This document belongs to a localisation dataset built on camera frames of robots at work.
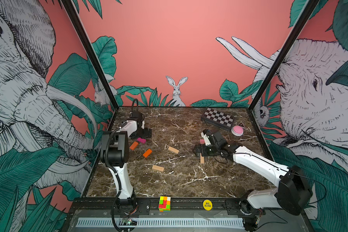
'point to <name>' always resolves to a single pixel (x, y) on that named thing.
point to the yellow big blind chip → (207, 205)
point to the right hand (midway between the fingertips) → (198, 148)
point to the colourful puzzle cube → (164, 204)
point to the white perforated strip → (108, 222)
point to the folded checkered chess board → (218, 119)
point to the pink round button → (237, 130)
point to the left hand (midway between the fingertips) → (145, 133)
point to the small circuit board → (128, 222)
